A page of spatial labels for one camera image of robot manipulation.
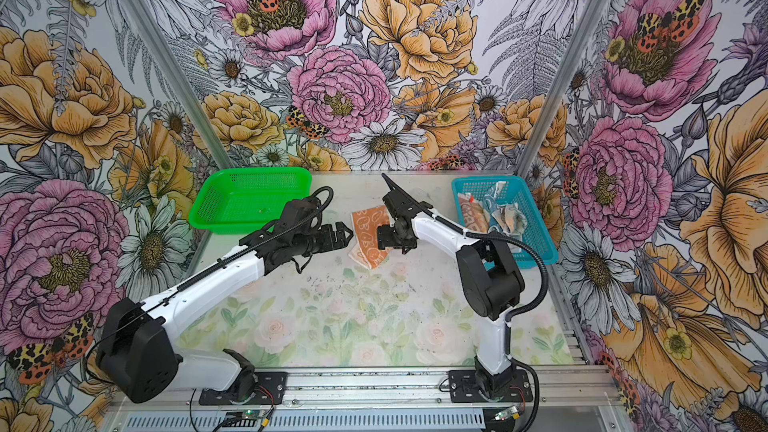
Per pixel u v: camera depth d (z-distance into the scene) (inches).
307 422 27.7
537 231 38.0
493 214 39.7
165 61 34.5
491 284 20.0
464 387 28.9
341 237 29.3
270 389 29.1
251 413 28.0
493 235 21.1
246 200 44.8
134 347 16.0
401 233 27.6
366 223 41.4
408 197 26.5
